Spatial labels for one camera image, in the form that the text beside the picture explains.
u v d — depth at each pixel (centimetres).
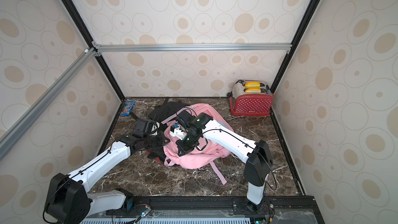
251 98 97
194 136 58
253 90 97
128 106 113
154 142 71
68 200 39
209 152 83
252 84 101
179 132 70
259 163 44
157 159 86
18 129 53
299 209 73
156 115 103
